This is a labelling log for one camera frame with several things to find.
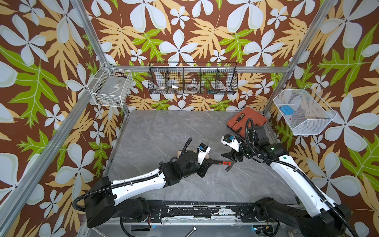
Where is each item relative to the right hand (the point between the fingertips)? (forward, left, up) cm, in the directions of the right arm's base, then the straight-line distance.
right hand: (223, 147), depth 75 cm
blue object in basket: (+23, -41, +4) cm, 47 cm away
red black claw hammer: (-1, -6, -17) cm, 19 cm away
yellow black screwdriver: (+38, -23, -15) cm, 47 cm away
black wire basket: (+48, +16, +10) cm, 52 cm away
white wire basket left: (+33, +65, +14) cm, 74 cm away
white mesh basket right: (+18, -48, +6) cm, 52 cm away
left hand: (-6, +7, -2) cm, 9 cm away
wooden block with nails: (+5, +7, -17) cm, 19 cm away
